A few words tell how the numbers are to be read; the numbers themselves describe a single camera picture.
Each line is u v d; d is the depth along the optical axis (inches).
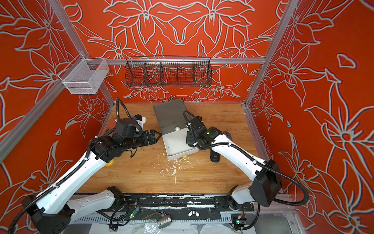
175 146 34.5
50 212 15.2
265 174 16.0
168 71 38.7
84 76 36.2
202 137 21.8
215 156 34.4
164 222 25.8
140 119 25.1
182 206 28.6
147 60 36.3
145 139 23.6
